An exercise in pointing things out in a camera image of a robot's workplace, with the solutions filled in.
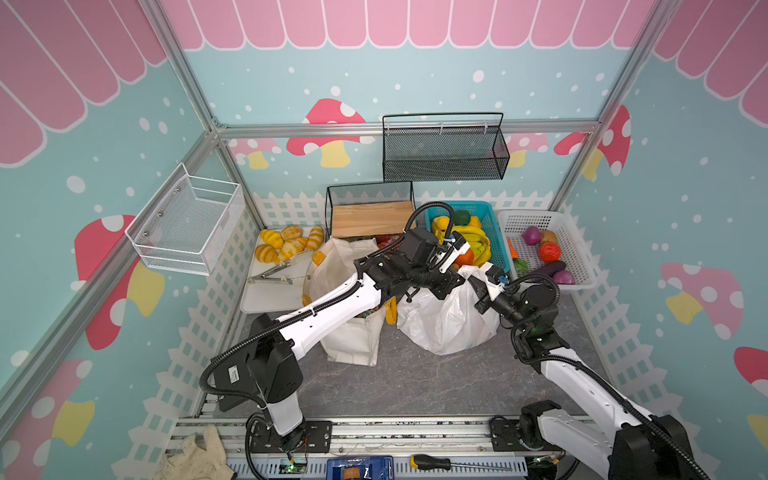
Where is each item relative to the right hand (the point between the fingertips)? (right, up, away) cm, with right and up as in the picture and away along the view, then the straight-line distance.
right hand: (467, 271), depth 76 cm
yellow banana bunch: (+11, +12, +34) cm, 38 cm away
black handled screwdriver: (-8, -45, -6) cm, 46 cm away
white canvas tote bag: (-37, +2, +10) cm, 39 cm away
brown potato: (+40, +12, +36) cm, 55 cm away
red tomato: (+37, +6, +29) cm, 47 cm away
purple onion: (+33, +12, +36) cm, 50 cm away
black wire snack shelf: (-28, +20, +30) cm, 46 cm away
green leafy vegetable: (+27, +1, +30) cm, 40 cm away
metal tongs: (-63, -3, +28) cm, 69 cm away
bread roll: (-66, +5, +32) cm, 74 cm away
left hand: (-2, -3, -3) cm, 5 cm away
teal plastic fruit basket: (+16, +17, +33) cm, 41 cm away
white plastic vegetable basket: (+43, +5, +27) cm, 51 cm away
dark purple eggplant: (+37, 0, +29) cm, 47 cm away
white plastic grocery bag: (-5, -14, 0) cm, 15 cm away
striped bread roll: (-65, +10, +36) cm, 75 cm away
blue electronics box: (-26, -43, -11) cm, 52 cm away
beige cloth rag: (-66, -46, -5) cm, 81 cm away
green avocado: (+6, +18, +34) cm, 39 cm away
